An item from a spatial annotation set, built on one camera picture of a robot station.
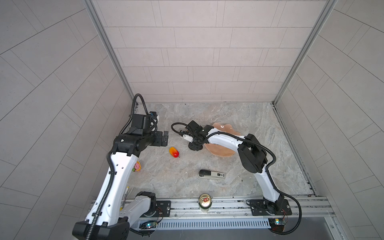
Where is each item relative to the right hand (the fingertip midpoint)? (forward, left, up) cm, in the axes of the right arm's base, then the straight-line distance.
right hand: (191, 144), depth 94 cm
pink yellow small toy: (-15, +30, +4) cm, 34 cm away
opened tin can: (-35, -5, +9) cm, 36 cm away
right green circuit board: (-43, -38, -3) cm, 58 cm away
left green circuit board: (-40, +20, +2) cm, 45 cm away
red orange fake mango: (-6, +10, +3) cm, 13 cm away
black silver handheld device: (-21, -10, +3) cm, 23 cm away
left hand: (-7, +13, +23) cm, 27 cm away
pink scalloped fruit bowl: (-6, -16, 0) cm, 17 cm away
